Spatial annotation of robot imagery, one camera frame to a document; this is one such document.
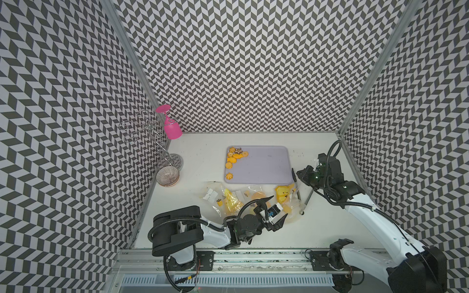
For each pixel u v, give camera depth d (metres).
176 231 0.47
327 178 0.59
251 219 0.60
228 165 1.02
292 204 0.87
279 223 0.68
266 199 0.70
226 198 0.86
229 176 0.97
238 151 1.08
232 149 1.08
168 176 0.95
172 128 0.93
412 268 0.37
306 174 0.69
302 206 0.88
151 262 0.74
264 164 1.04
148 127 1.03
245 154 1.08
